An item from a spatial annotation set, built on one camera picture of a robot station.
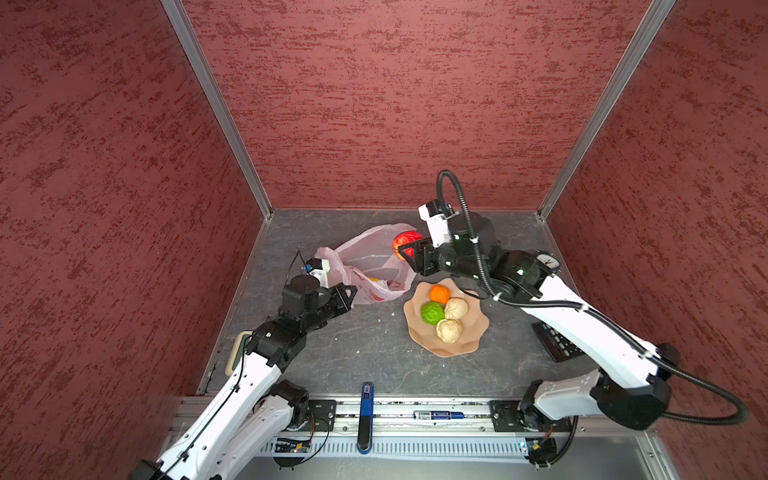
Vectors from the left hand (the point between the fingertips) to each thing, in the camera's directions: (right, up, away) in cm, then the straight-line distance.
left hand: (358, 295), depth 75 cm
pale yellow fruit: (+28, -6, +13) cm, 31 cm away
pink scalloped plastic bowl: (+33, -11, +13) cm, 37 cm away
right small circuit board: (+46, -38, -3) cm, 59 cm away
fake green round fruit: (+21, -8, +12) cm, 25 cm away
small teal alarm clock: (+63, +7, +26) cm, 68 cm away
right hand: (+12, +11, -9) cm, 19 cm away
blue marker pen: (+20, -30, -1) cm, 37 cm away
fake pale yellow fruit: (+25, -12, +8) cm, 29 cm away
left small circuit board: (-18, -38, -2) cm, 42 cm away
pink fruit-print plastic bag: (0, +5, +30) cm, 30 cm away
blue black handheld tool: (+2, -31, -1) cm, 31 cm away
